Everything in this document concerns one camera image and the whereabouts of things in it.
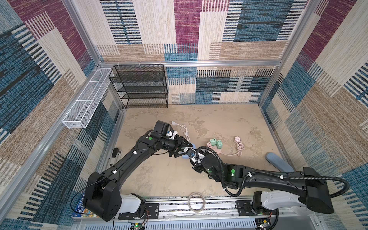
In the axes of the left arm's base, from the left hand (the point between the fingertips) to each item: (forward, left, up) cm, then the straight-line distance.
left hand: (191, 148), depth 74 cm
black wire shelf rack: (+55, +36, -2) cm, 65 cm away
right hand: (-1, -2, -2) cm, 3 cm away
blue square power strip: (+11, -3, -18) cm, 21 cm away
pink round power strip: (+7, -17, -17) cm, 25 cm away
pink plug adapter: (+9, -12, -12) cm, 19 cm away
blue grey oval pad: (-2, -53, -17) cm, 55 cm away
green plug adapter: (+9, -18, -12) cm, 24 cm away
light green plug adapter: (+12, -15, -13) cm, 23 cm away
